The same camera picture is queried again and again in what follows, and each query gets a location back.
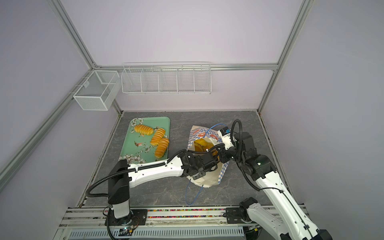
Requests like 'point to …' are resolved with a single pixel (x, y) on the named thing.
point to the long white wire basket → (166, 78)
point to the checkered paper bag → (214, 177)
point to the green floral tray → (147, 139)
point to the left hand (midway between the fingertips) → (196, 167)
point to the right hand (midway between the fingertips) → (218, 148)
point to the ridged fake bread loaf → (144, 130)
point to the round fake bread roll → (201, 145)
